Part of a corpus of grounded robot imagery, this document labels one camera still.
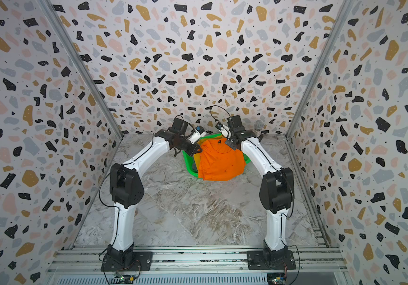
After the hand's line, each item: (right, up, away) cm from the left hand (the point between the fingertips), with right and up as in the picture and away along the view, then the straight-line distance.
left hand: (202, 148), depth 93 cm
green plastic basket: (-8, -8, +9) cm, 14 cm away
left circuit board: (-31, -53, -21) cm, 65 cm away
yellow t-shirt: (-4, -6, +9) cm, 11 cm away
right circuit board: (+32, -53, -21) cm, 65 cm away
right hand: (+18, +7, +1) cm, 20 cm away
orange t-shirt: (+9, -7, -1) cm, 11 cm away
